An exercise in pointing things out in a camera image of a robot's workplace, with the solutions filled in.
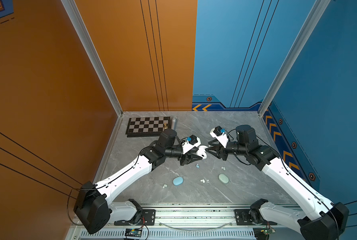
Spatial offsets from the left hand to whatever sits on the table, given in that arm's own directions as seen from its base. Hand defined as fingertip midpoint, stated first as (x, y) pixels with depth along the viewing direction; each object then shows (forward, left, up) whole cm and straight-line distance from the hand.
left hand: (200, 152), depth 70 cm
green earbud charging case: (-4, -15, -22) cm, 27 cm away
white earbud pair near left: (-8, +18, -23) cm, 30 cm away
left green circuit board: (-29, +32, -27) cm, 51 cm away
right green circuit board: (-28, -32, -24) cm, 49 cm away
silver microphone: (+36, +16, -21) cm, 45 cm away
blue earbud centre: (+4, -1, -24) cm, 24 cm away
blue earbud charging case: (-6, +11, -22) cm, 25 cm away
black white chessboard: (+33, +35, -21) cm, 52 cm away
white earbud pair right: (+3, -16, -22) cm, 28 cm away
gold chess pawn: (+31, +21, -19) cm, 42 cm away
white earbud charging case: (-1, 0, +2) cm, 2 cm away
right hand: (+3, -4, +2) cm, 5 cm away
